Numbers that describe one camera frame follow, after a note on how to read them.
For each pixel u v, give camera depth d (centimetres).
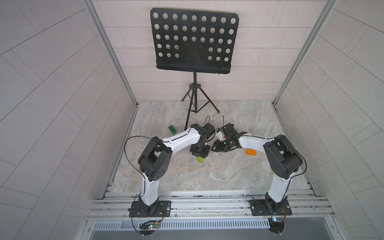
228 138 75
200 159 83
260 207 71
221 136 84
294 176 51
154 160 48
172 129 99
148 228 65
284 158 49
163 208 71
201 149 74
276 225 68
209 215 71
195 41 68
